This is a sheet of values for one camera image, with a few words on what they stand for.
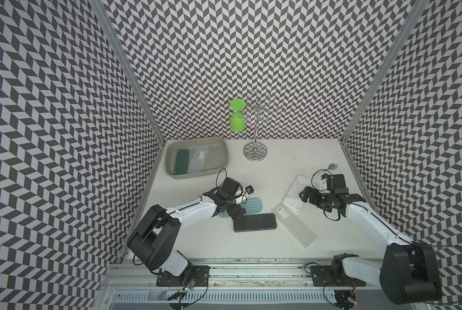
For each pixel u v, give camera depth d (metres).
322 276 0.73
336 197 0.64
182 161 1.08
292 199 0.91
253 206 0.85
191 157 1.08
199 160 1.08
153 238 0.43
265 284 0.72
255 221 0.84
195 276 0.71
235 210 0.79
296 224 0.88
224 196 0.69
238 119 1.00
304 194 0.81
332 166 1.04
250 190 0.79
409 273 0.40
